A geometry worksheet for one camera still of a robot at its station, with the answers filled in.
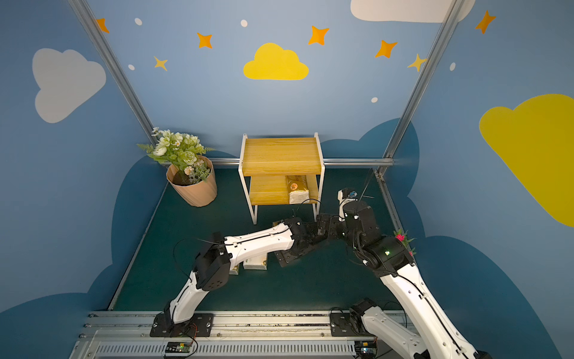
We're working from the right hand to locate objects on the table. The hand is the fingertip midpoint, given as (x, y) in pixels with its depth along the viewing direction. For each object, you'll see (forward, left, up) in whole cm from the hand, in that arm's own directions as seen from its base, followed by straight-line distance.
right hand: (334, 214), depth 71 cm
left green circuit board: (-36, +49, -28) cm, 67 cm away
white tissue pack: (-10, +27, -21) cm, 35 cm away
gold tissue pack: (+16, +13, -4) cm, 21 cm away
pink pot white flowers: (+23, +59, -10) cm, 64 cm away
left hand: (-3, +10, -21) cm, 23 cm away
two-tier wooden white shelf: (+18, +24, +4) cm, 30 cm away
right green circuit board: (-33, -13, -30) cm, 46 cm away
